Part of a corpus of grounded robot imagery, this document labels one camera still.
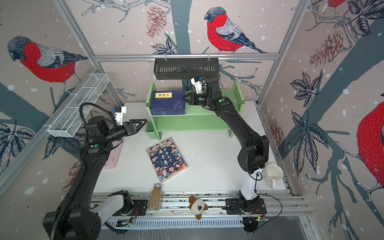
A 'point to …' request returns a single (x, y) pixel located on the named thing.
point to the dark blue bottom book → (168, 100)
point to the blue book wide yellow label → (167, 113)
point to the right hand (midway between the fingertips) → (181, 99)
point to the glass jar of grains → (156, 197)
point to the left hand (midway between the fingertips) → (142, 122)
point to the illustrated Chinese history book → (167, 159)
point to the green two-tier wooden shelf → (197, 117)
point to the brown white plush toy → (197, 206)
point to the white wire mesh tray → (67, 123)
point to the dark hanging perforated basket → (185, 68)
